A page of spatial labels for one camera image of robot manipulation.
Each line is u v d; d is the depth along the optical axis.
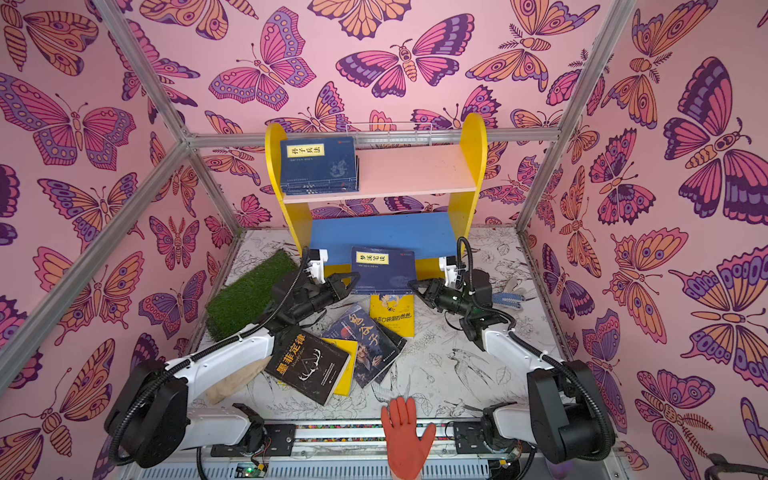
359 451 0.73
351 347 0.85
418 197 1.13
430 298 0.72
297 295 0.63
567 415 0.41
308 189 0.72
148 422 0.41
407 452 0.72
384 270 0.81
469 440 0.73
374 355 0.84
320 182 0.71
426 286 0.76
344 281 0.75
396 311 0.96
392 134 0.92
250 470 0.72
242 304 0.97
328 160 0.73
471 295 0.64
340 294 0.70
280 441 0.73
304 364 0.83
